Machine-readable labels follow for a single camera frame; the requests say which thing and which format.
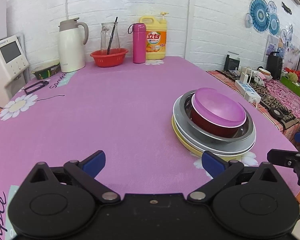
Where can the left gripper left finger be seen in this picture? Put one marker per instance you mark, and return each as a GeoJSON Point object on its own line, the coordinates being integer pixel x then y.
{"type": "Point", "coordinates": [84, 173]}

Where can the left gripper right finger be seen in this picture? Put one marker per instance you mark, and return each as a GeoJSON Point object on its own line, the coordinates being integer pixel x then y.
{"type": "Point", "coordinates": [223, 174]}

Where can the floral white plate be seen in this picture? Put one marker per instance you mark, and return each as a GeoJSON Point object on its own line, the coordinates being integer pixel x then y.
{"type": "Point", "coordinates": [206, 143]}

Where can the red ceramic bowl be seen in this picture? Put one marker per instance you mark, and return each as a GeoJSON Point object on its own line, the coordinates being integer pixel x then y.
{"type": "Point", "coordinates": [210, 127]}

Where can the purple plastic bowl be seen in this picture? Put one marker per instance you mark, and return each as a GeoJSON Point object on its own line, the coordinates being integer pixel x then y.
{"type": "Point", "coordinates": [217, 108]}

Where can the black rimmed white plate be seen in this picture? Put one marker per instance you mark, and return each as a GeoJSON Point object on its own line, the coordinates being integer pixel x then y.
{"type": "Point", "coordinates": [186, 143]}

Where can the stainless steel bowl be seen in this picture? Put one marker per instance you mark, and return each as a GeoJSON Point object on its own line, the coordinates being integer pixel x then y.
{"type": "Point", "coordinates": [244, 132]}

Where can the patterned side table cloth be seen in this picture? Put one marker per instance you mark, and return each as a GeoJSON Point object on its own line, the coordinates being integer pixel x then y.
{"type": "Point", "coordinates": [276, 95]}

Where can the black tape roll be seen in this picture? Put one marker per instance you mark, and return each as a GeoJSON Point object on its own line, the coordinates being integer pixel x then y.
{"type": "Point", "coordinates": [276, 113]}

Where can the green box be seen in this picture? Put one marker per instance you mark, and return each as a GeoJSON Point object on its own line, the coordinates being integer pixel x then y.
{"type": "Point", "coordinates": [295, 88]}

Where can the small ceramic bowl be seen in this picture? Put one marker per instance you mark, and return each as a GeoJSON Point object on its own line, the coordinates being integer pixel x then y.
{"type": "Point", "coordinates": [264, 74]}

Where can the white power strip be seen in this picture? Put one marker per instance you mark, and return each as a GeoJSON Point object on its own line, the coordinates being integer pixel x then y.
{"type": "Point", "coordinates": [248, 92]}

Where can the black kettle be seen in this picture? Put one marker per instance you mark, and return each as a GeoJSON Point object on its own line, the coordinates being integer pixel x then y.
{"type": "Point", "coordinates": [274, 65]}

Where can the black small box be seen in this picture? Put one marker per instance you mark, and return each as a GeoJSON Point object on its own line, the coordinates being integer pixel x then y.
{"type": "Point", "coordinates": [231, 63]}

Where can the green instant noodle bowl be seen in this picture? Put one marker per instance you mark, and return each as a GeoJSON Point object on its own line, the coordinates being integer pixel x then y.
{"type": "Point", "coordinates": [46, 70]}

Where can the red plastic basket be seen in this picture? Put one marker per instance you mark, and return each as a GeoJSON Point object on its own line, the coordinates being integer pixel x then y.
{"type": "Point", "coordinates": [114, 58]}

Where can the white water dispenser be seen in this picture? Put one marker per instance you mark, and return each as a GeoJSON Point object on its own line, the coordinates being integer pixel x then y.
{"type": "Point", "coordinates": [14, 67]}

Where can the cream thermos jug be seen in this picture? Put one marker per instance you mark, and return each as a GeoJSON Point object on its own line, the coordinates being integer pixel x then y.
{"type": "Point", "coordinates": [72, 37]}

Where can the glass carafe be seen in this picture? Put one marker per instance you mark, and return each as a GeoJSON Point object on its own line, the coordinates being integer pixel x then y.
{"type": "Point", "coordinates": [106, 29]}

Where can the pink thermos bottle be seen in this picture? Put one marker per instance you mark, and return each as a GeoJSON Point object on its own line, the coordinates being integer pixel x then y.
{"type": "Point", "coordinates": [138, 31]}

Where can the black straw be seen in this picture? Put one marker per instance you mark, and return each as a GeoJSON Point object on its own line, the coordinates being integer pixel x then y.
{"type": "Point", "coordinates": [112, 36]}

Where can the yellow detergent bottle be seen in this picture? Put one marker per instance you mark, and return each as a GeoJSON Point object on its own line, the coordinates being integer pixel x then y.
{"type": "Point", "coordinates": [156, 36]}

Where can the black rectangular frame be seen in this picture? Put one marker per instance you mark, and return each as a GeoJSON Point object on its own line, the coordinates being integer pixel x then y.
{"type": "Point", "coordinates": [35, 87]}

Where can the blue wall decoration plates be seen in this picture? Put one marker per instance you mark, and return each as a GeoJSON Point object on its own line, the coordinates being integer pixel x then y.
{"type": "Point", "coordinates": [262, 16]}

